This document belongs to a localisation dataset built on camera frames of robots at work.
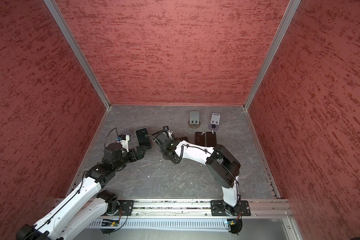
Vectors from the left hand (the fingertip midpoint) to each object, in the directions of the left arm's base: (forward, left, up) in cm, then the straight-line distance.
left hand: (141, 151), depth 81 cm
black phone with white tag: (+17, -43, -12) cm, 48 cm away
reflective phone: (+17, -22, -13) cm, 31 cm away
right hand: (+6, -14, -6) cm, 16 cm away
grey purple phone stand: (+21, +16, -11) cm, 28 cm away
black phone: (+9, +1, -5) cm, 10 cm away
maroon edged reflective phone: (+17, -35, -13) cm, 41 cm away
